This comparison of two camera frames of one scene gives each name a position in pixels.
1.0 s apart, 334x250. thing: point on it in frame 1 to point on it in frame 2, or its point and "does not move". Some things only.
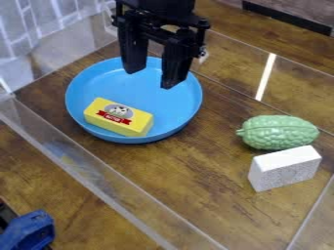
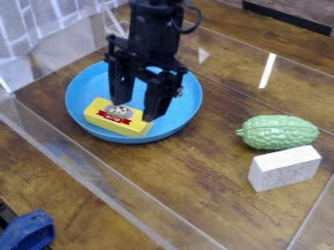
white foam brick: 284,167 does not move
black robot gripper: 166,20 to 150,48
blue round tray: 174,105 does not move
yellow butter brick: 119,117 does not move
